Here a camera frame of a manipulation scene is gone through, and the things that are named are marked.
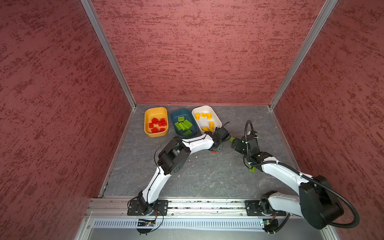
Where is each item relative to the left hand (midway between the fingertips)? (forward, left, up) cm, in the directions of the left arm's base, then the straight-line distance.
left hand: (215, 148), depth 96 cm
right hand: (-2, -13, +7) cm, 15 cm away
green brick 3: (+23, +24, +2) cm, 34 cm away
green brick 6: (+4, -10, +6) cm, 13 cm away
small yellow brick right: (+27, +12, +2) cm, 29 cm away
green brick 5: (+15, +23, +4) cm, 28 cm away
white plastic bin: (+26, +5, 0) cm, 27 cm away
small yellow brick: (+28, +7, +1) cm, 29 cm away
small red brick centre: (+13, +42, +2) cm, 44 cm away
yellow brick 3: (+18, +2, +2) cm, 18 cm away
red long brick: (+19, +38, +2) cm, 42 cm away
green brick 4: (+11, +19, +1) cm, 22 cm away
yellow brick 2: (+14, +6, +3) cm, 15 cm away
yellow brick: (+27, +3, +1) cm, 27 cm away
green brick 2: (+17, +26, +2) cm, 31 cm away
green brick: (+17, +19, +4) cm, 26 cm away
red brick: (+18, +46, 0) cm, 50 cm away
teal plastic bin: (+27, +19, +4) cm, 33 cm away
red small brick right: (-3, +1, +1) cm, 3 cm away
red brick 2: (+13, +37, +2) cm, 39 cm away
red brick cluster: (+21, +44, +1) cm, 49 cm away
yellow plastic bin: (+27, +42, +4) cm, 50 cm away
